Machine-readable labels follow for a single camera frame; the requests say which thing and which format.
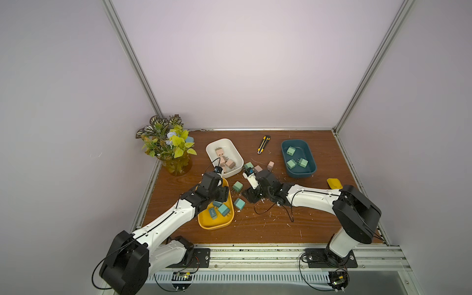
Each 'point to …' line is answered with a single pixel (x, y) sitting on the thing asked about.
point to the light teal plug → (217, 204)
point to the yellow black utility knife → (263, 144)
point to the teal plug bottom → (239, 203)
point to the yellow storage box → (204, 220)
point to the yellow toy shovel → (334, 184)
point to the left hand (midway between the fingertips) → (225, 187)
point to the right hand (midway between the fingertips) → (245, 186)
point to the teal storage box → (298, 157)
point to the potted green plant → (169, 142)
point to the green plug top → (249, 165)
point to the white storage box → (230, 150)
